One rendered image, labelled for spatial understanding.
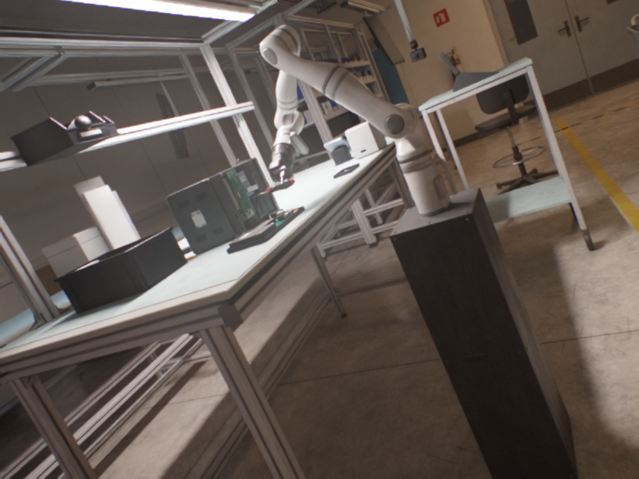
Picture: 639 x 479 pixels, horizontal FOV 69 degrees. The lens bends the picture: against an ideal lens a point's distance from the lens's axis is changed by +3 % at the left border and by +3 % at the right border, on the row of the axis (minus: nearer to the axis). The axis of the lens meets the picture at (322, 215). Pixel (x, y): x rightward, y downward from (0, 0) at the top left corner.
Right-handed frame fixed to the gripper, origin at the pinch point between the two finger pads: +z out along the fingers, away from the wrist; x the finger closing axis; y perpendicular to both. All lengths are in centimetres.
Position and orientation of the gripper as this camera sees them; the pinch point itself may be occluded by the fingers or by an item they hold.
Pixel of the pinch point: (284, 186)
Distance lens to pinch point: 139.7
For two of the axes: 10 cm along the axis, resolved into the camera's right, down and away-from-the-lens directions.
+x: -5.1, -6.0, -6.2
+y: -8.6, 3.0, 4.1
